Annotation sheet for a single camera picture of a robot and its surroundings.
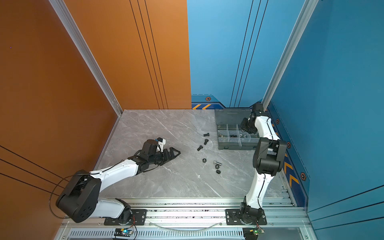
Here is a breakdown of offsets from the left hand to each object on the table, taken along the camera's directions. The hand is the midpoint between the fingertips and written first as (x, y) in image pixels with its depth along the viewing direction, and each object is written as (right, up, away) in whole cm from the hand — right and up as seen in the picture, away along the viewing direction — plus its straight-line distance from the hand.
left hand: (177, 154), depth 86 cm
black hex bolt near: (+13, +1, +12) cm, 18 cm away
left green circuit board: (-23, -35, -15) cm, 45 cm away
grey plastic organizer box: (+35, +9, +16) cm, 40 cm away
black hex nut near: (+24, -11, +2) cm, 27 cm away
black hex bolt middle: (+18, +6, +16) cm, 25 cm away
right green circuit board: (+40, -33, -17) cm, 55 cm away
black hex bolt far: (+19, +10, +19) cm, 29 cm away
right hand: (+42, +15, +11) cm, 46 cm away
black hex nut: (+16, -5, +7) cm, 19 cm away
